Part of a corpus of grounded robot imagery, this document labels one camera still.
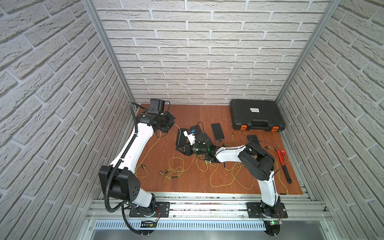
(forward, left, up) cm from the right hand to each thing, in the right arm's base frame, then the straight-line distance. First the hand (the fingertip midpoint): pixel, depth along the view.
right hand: (179, 147), depth 86 cm
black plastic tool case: (+27, -59, -4) cm, 65 cm away
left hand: (+10, -1, +16) cm, 19 cm away
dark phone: (+16, -26, -9) cm, 32 cm away
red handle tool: (-3, -64, -8) cm, 64 cm away
